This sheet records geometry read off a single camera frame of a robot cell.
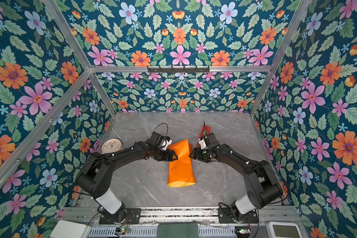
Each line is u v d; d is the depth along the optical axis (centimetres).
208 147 70
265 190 43
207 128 102
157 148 77
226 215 73
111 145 98
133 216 73
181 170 84
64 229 70
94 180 46
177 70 92
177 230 70
